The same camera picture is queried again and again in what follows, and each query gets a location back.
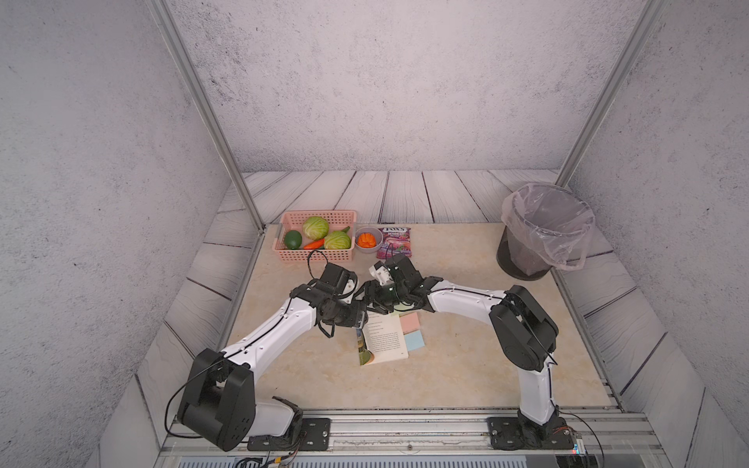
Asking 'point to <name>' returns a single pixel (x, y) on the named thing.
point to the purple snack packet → (396, 241)
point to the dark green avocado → (293, 239)
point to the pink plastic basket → (293, 219)
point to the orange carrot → (314, 245)
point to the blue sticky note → (413, 340)
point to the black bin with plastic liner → (545, 227)
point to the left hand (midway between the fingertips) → (362, 318)
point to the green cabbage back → (315, 228)
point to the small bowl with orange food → (368, 239)
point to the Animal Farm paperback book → (381, 339)
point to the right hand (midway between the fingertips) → (354, 305)
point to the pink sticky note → (410, 323)
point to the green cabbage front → (337, 240)
